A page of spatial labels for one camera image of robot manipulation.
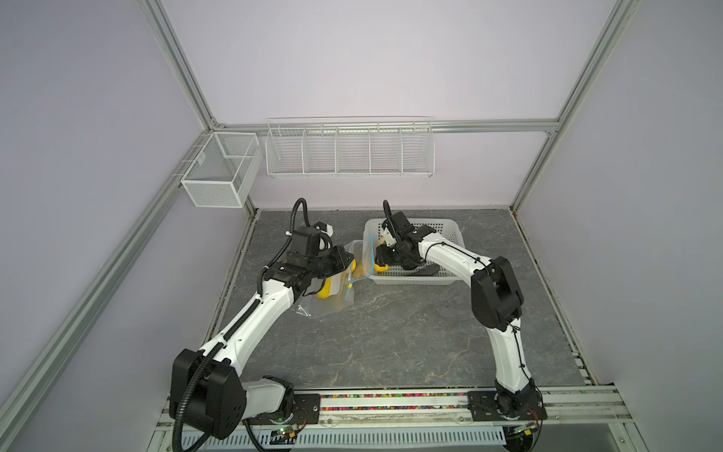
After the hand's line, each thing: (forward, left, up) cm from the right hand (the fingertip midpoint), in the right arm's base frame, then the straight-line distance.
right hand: (382, 261), depth 96 cm
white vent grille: (-49, -8, -8) cm, 50 cm away
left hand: (-9, +8, +14) cm, 19 cm away
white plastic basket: (+13, -25, +1) cm, 29 cm away
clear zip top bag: (-12, +14, 0) cm, 19 cm away
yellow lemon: (-1, +10, 0) cm, 10 cm away
